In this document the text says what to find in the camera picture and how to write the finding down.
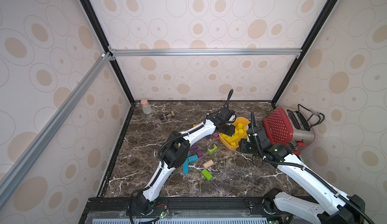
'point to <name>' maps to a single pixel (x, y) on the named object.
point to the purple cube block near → (199, 153)
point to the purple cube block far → (215, 135)
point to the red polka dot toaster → (292, 126)
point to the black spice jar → (162, 116)
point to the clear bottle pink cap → (146, 108)
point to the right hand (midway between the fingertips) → (246, 142)
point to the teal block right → (193, 158)
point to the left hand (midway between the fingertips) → (237, 130)
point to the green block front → (206, 173)
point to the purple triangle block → (193, 148)
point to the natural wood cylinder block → (208, 164)
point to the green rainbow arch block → (211, 151)
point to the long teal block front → (185, 167)
